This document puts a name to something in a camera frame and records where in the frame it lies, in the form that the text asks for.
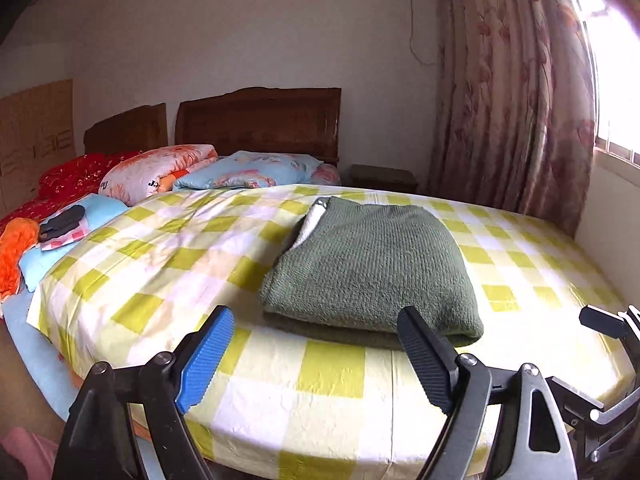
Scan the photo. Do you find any green and white knit sweater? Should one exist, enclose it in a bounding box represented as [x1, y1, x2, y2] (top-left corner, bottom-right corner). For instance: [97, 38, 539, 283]
[258, 196, 484, 349]

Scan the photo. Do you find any yellow checkered bed sheet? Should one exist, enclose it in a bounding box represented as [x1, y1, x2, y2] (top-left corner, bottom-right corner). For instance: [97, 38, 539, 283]
[26, 185, 634, 479]

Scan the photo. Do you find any pink patterned small cloth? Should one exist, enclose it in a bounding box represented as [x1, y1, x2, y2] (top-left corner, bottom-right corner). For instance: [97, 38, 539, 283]
[39, 216, 91, 252]

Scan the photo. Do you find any light blue cloth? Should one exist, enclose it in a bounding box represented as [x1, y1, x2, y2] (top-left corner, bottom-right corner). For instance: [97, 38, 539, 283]
[18, 192, 130, 294]

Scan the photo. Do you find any light blue floral folded quilt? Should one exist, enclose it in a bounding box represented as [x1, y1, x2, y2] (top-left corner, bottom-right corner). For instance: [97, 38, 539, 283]
[172, 151, 322, 191]

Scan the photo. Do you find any pink orange floral folded quilt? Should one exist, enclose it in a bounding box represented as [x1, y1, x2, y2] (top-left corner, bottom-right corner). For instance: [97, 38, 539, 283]
[98, 144, 218, 206]

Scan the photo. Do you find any black small garment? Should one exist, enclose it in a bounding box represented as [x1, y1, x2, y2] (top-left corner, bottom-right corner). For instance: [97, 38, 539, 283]
[38, 205, 86, 243]

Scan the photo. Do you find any dark wooden nightstand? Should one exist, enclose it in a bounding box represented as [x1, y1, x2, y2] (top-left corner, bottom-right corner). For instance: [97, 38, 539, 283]
[348, 165, 419, 194]

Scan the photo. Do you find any pink cloth on floor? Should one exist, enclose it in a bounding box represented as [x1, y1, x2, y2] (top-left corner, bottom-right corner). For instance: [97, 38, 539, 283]
[1, 427, 58, 479]

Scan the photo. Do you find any pink floral pillow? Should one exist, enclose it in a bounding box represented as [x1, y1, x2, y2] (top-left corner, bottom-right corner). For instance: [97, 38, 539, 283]
[309, 164, 342, 186]

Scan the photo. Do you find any red patterned blanket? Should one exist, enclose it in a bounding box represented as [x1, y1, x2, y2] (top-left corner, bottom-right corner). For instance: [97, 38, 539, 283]
[0, 151, 141, 231]

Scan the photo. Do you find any orange garment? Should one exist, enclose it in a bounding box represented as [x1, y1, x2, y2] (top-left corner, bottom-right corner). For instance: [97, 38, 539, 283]
[0, 218, 40, 301]

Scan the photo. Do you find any pink floral curtain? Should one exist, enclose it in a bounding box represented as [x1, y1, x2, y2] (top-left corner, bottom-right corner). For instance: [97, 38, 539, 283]
[426, 0, 597, 235]

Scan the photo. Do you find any dark wooden left headboard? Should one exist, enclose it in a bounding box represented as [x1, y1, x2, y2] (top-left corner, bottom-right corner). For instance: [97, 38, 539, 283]
[84, 103, 168, 154]

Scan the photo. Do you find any dark wooden headboard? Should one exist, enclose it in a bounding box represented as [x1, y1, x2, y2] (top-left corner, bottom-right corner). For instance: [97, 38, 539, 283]
[175, 87, 342, 165]
[84, 103, 168, 154]

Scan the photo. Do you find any dark wooden right headboard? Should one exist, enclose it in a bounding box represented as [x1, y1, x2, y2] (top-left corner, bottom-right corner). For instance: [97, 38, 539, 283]
[175, 87, 342, 165]

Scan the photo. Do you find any bright window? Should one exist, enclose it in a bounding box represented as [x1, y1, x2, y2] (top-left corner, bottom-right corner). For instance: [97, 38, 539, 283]
[577, 0, 639, 165]

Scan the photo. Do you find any thin wall cable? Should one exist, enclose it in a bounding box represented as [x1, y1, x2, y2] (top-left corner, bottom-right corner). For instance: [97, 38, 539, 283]
[406, 0, 442, 68]

